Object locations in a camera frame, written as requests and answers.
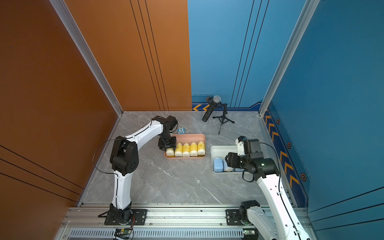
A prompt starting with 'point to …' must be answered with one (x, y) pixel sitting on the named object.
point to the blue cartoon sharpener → (181, 130)
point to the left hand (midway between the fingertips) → (173, 147)
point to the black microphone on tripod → (213, 103)
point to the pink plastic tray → (190, 138)
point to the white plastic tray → (221, 151)
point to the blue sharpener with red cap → (226, 168)
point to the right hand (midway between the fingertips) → (230, 158)
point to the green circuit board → (124, 232)
